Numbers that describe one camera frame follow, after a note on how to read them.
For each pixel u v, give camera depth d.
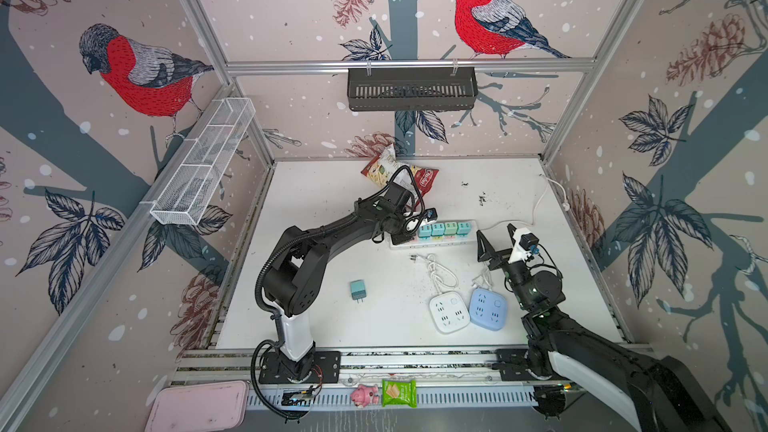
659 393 0.42
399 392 0.69
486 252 0.70
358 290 0.86
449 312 0.80
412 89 1.04
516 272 0.70
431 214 0.79
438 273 0.89
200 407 0.67
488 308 0.81
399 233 0.79
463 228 0.92
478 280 0.87
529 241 0.64
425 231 0.92
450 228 0.92
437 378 0.73
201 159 0.79
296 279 0.48
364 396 0.68
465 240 0.95
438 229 0.92
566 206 1.10
